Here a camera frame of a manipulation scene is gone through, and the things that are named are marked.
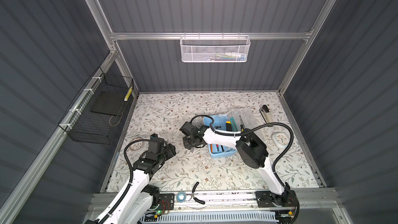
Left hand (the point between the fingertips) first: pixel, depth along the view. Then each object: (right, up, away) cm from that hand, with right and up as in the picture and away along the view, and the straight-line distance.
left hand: (171, 149), depth 84 cm
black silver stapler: (+60, +18, +19) cm, 65 cm away
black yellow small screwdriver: (+40, +12, +5) cm, 42 cm away
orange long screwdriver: (+23, -1, +8) cm, 24 cm away
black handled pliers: (+12, -21, -8) cm, 26 cm away
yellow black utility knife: (+33, +11, +8) cm, 36 cm away
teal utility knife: (+35, +15, +10) cm, 40 cm away
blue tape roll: (+6, -20, -8) cm, 22 cm away
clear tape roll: (-23, -1, +9) cm, 25 cm away
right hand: (+8, 0, +10) cm, 13 cm away
